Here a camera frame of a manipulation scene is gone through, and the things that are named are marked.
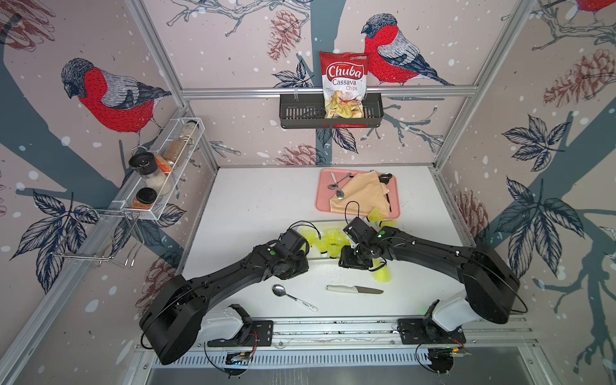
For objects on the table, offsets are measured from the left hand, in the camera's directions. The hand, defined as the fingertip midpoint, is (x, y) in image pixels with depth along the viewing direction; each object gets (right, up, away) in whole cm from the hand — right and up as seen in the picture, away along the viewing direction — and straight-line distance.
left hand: (312, 263), depth 83 cm
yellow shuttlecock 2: (+4, +6, +5) cm, 9 cm away
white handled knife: (+17, -9, 0) cm, 19 cm away
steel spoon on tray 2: (+10, +27, +28) cm, 40 cm away
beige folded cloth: (+24, +24, +27) cm, 43 cm away
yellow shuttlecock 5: (+33, +11, +17) cm, 39 cm away
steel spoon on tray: (+13, +24, +28) cm, 39 cm away
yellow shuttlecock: (0, +13, -13) cm, 18 cm away
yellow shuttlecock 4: (+27, +15, +15) cm, 34 cm away
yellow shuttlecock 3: (+8, +7, +8) cm, 14 cm away
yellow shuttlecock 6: (+26, -5, +3) cm, 27 cm away
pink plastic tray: (+9, +30, +31) cm, 44 cm away
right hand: (+11, 0, 0) cm, 11 cm away
